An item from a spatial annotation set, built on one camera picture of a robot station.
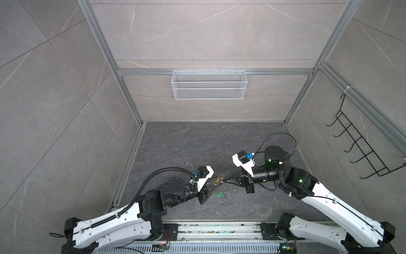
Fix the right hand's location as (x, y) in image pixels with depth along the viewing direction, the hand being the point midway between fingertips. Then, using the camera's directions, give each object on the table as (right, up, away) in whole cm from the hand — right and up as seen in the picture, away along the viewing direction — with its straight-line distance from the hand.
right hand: (224, 178), depth 57 cm
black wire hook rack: (+61, +13, +10) cm, 63 cm away
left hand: (-2, 0, +2) cm, 3 cm away
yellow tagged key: (-3, -1, 0) cm, 3 cm away
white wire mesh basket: (-5, +48, +44) cm, 65 cm away
